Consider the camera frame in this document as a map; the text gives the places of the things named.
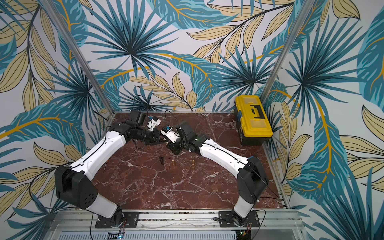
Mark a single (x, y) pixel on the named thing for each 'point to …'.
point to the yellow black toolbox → (254, 126)
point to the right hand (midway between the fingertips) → (169, 143)
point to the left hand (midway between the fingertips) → (166, 142)
